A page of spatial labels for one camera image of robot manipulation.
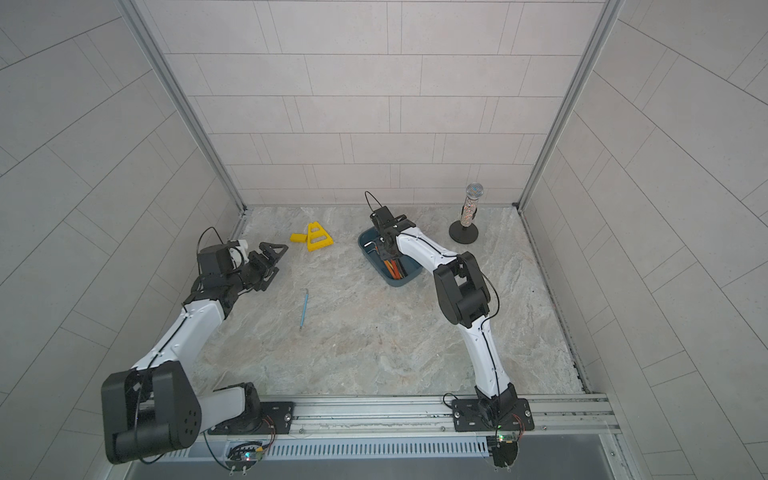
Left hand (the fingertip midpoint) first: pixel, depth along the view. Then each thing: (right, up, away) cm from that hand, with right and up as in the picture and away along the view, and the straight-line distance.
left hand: (288, 252), depth 83 cm
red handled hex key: (+30, -7, +13) cm, 34 cm away
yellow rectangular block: (-5, +4, +23) cm, 24 cm away
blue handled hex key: (+3, -18, +6) cm, 19 cm away
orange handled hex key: (+29, -8, +13) cm, 33 cm away
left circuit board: (-3, -44, -18) cm, 47 cm away
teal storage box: (+34, -7, +15) cm, 38 cm away
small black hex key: (+21, +2, +19) cm, 29 cm away
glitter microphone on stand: (+55, +6, +24) cm, 61 cm away
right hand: (+29, 0, +18) cm, 34 cm away
